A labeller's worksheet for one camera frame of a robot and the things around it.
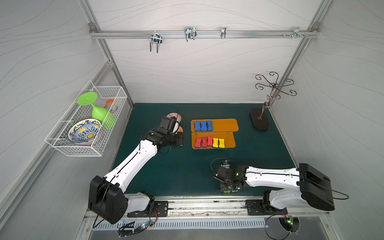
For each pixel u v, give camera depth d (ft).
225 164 2.51
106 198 1.27
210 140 3.14
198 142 3.15
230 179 2.03
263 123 3.52
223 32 2.39
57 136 1.82
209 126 2.88
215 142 3.13
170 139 2.17
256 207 2.46
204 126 2.85
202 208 2.49
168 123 1.99
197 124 2.90
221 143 3.13
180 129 3.32
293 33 2.53
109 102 2.59
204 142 3.14
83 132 2.03
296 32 2.51
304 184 1.39
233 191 2.52
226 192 2.47
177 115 3.64
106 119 2.05
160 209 2.42
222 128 2.91
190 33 2.50
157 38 2.57
